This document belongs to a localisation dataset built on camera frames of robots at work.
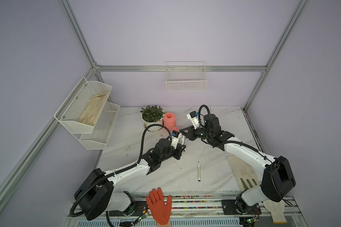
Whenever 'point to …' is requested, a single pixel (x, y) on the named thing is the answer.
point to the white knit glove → (277, 210)
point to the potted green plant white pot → (151, 115)
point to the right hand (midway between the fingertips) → (180, 131)
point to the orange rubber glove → (160, 211)
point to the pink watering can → (169, 121)
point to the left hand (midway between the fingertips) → (183, 146)
